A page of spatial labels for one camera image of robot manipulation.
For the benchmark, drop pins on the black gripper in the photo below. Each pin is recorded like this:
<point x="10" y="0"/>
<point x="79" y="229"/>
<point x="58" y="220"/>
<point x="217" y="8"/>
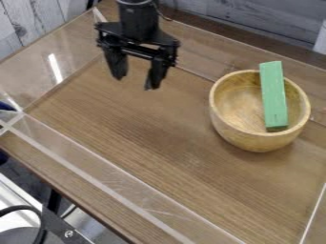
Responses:
<point x="117" y="46"/>

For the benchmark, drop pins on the light wooden bowl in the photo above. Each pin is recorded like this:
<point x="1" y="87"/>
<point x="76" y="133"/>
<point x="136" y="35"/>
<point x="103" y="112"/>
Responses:
<point x="236" y="112"/>

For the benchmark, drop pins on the green wooden block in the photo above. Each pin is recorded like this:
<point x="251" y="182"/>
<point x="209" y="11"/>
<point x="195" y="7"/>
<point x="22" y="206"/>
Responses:
<point x="272" y="89"/>

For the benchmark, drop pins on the blue object at edge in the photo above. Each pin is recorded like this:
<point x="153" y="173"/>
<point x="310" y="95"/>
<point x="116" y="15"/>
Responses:
<point x="5" y="107"/>

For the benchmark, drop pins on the black table leg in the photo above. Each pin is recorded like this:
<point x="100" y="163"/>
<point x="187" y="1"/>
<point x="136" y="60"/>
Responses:
<point x="53" y="202"/>

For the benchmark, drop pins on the black metal clamp plate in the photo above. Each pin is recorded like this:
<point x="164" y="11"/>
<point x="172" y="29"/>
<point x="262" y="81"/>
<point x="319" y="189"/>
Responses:
<point x="58" y="232"/>

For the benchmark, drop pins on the clear acrylic corner bracket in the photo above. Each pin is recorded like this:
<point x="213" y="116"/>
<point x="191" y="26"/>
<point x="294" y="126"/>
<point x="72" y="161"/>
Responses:
<point x="97" y="15"/>

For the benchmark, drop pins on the clear acrylic tray wall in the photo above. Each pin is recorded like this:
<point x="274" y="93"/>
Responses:
<point x="133" y="154"/>

